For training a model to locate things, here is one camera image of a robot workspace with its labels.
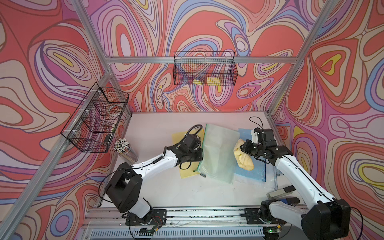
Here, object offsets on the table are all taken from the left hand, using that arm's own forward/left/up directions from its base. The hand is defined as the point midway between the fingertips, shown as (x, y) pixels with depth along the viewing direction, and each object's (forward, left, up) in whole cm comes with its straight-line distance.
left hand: (206, 155), depth 83 cm
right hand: (+2, -20, +2) cm, 20 cm away
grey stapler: (-18, -39, -9) cm, 44 cm away
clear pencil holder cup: (+2, +45, +5) cm, 46 cm away
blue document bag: (-6, -31, -10) cm, 33 cm away
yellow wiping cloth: (-5, -19, +5) cm, 20 cm away
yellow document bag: (-11, +10, +6) cm, 16 cm away
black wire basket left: (+6, +58, +17) cm, 61 cm away
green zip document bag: (+4, -9, -4) cm, 10 cm away
